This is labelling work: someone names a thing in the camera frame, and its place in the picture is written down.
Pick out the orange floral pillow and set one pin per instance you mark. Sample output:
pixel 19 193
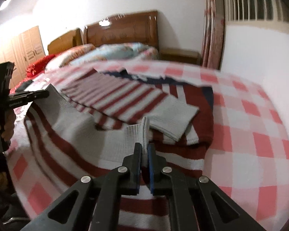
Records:
pixel 74 54

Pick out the red blanket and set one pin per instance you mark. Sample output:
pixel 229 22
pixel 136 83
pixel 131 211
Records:
pixel 38 66

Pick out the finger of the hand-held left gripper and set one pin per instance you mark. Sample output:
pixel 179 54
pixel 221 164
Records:
pixel 31 95

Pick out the wooden bedside table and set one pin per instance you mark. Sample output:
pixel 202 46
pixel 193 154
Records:
pixel 180 55

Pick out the person's left hand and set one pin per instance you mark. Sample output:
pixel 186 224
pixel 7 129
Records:
pixel 9 126

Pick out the pink checked bed cover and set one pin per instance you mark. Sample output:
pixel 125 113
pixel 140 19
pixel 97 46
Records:
pixel 243 137

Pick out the blue floral pillow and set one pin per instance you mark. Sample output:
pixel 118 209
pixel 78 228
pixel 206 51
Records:
pixel 120 50

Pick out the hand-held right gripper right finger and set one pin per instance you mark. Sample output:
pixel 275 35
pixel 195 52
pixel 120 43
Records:
pixel 154 173

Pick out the red grey striped sweater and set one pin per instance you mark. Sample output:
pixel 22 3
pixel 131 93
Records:
pixel 69 130

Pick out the wooden wardrobe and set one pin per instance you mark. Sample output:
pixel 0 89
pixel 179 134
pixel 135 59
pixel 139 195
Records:
pixel 21 50

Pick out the small wooden headboard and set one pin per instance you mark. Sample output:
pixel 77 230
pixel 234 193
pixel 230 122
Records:
pixel 65 41

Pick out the window with white grille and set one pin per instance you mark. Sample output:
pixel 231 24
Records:
pixel 252 1

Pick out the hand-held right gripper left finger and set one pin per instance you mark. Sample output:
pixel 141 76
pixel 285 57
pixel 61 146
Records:
pixel 133 173

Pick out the pink floral curtain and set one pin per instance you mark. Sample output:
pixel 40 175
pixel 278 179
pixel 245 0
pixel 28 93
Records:
pixel 213 24

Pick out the large wooden headboard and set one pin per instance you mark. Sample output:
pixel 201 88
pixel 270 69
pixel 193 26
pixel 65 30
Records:
pixel 125 32

